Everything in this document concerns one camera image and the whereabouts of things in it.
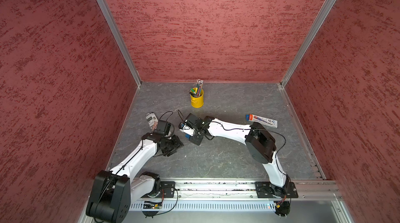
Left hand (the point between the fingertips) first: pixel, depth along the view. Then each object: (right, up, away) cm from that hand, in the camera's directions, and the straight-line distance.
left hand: (180, 150), depth 83 cm
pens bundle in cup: (+8, +33, +17) cm, 38 cm away
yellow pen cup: (+9, +26, +17) cm, 32 cm away
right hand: (+8, +4, +6) cm, 11 cm away
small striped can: (-19, +15, +11) cm, 27 cm away
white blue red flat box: (+53, +14, +15) cm, 57 cm away
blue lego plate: (+4, +9, -3) cm, 10 cm away
